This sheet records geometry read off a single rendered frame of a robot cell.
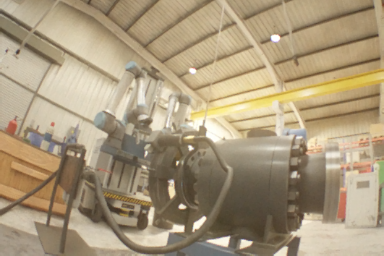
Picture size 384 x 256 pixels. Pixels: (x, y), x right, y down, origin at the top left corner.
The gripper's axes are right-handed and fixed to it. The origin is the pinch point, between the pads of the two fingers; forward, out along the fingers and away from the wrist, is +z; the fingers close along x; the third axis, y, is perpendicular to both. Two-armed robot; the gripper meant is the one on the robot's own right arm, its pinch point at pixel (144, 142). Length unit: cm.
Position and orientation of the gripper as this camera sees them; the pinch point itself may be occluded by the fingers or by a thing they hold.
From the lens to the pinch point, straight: 143.3
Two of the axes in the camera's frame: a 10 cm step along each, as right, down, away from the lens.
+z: 2.0, 8.1, -5.5
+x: -6.3, -3.3, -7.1
